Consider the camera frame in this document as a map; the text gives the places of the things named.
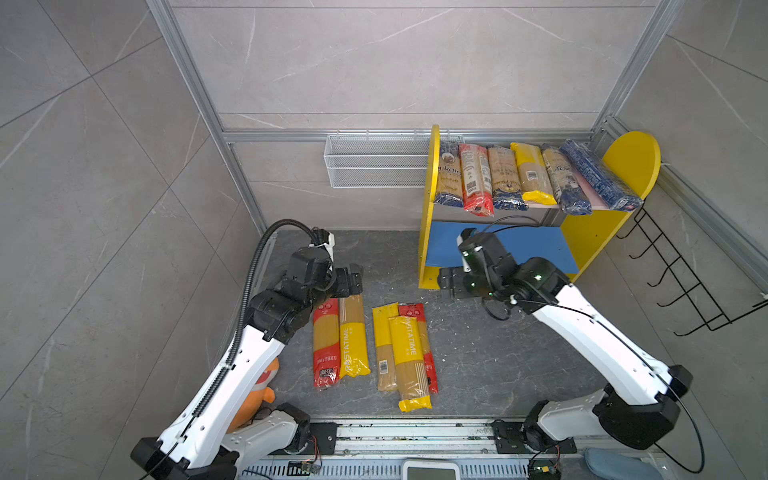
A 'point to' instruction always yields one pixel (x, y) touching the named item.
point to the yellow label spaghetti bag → (352, 337)
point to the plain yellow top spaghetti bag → (385, 362)
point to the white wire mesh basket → (379, 161)
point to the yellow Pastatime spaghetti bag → (412, 380)
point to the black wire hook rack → (712, 315)
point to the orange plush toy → (257, 393)
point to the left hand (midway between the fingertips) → (345, 262)
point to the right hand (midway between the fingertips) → (455, 275)
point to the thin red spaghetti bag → (417, 310)
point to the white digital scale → (431, 470)
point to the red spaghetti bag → (326, 342)
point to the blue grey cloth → (613, 465)
